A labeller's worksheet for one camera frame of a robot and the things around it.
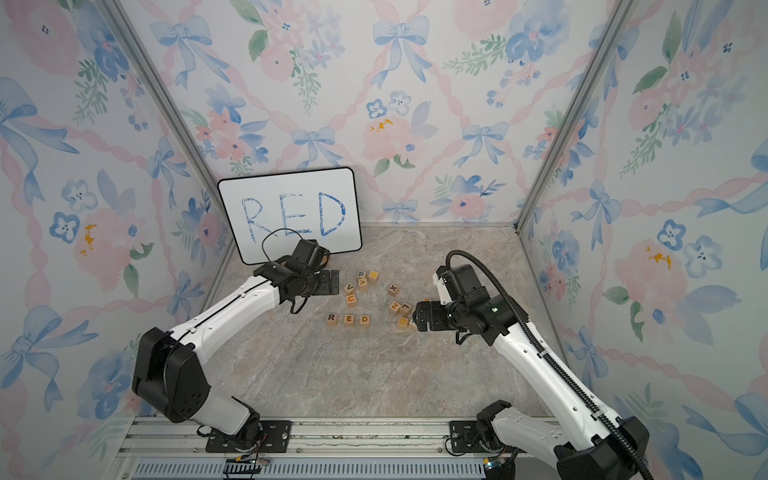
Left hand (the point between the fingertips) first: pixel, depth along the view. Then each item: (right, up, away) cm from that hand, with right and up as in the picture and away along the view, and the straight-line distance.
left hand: (325, 280), depth 86 cm
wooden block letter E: (+6, -13, +6) cm, 15 cm away
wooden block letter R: (+1, -13, +6) cm, 14 cm away
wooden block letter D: (+11, -13, +6) cm, 18 cm away
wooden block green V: (+5, -4, +14) cm, 15 cm away
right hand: (+29, -7, -11) cm, 32 cm away
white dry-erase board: (-20, +21, +8) cm, 30 cm away
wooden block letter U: (+6, -7, +10) cm, 14 cm away
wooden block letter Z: (+20, -10, +8) cm, 24 cm away
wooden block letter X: (+20, -4, +13) cm, 24 cm away
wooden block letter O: (+13, 0, +16) cm, 21 cm away
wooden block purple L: (+23, -10, +9) cm, 27 cm away
